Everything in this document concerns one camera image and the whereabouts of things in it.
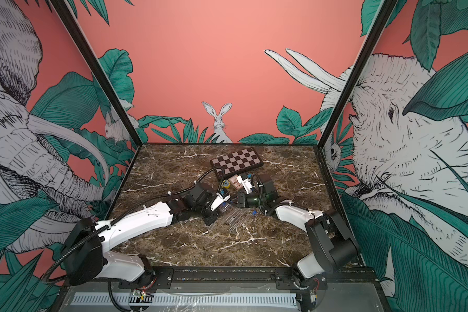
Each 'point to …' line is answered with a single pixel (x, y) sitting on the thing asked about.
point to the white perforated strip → (187, 300)
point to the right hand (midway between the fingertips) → (227, 199)
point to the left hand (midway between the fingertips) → (221, 209)
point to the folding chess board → (236, 162)
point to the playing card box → (235, 182)
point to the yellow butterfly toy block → (225, 184)
